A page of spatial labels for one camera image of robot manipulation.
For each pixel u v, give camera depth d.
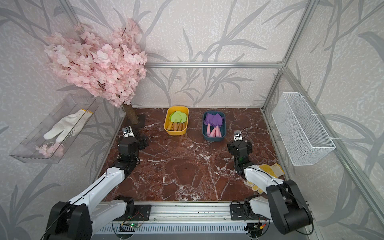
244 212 0.73
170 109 1.12
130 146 0.62
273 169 0.88
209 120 1.09
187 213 0.76
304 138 0.60
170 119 1.12
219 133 1.01
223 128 1.06
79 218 0.40
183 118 1.12
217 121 1.08
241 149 0.66
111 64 0.67
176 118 1.12
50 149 0.60
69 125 0.68
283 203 0.42
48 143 0.62
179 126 1.05
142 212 0.73
